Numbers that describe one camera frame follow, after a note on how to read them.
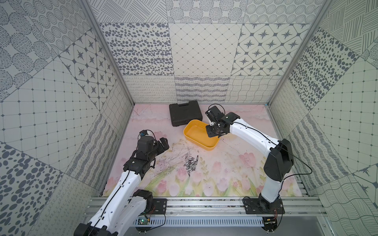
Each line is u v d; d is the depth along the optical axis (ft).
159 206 2.43
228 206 2.49
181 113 3.67
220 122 2.03
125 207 1.54
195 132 3.39
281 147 1.61
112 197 1.47
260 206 2.17
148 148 1.96
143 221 2.35
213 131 2.51
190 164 2.89
